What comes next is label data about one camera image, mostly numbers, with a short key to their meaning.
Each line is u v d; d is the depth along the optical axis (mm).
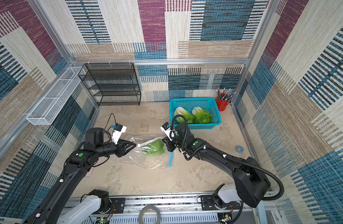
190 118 996
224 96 1112
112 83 1085
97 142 574
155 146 790
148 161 871
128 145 717
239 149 931
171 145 713
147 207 710
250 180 420
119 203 742
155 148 776
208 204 731
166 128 701
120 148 626
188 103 1221
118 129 640
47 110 715
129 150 685
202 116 982
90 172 527
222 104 1085
